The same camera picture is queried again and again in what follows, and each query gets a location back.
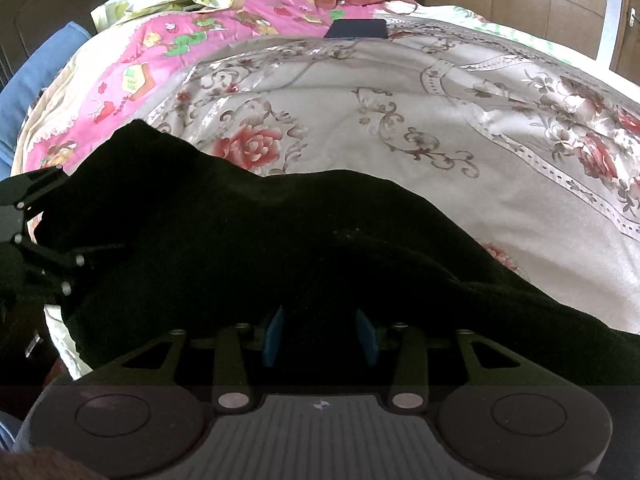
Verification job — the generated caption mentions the black pants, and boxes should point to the black pants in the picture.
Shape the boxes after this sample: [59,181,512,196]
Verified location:
[35,120,639,388]

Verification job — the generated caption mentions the blue pillow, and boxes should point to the blue pillow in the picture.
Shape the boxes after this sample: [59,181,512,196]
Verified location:
[0,22,91,180]

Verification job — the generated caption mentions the pink cartoon quilt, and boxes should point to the pink cartoon quilt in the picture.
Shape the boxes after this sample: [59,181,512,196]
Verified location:
[10,0,383,176]

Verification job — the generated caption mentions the floral beige bedspread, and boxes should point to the floral beige bedspread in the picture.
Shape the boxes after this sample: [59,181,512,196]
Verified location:
[41,4,640,380]

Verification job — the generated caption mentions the dark blue phone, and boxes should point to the dark blue phone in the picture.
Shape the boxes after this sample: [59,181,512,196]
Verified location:
[324,18,388,39]

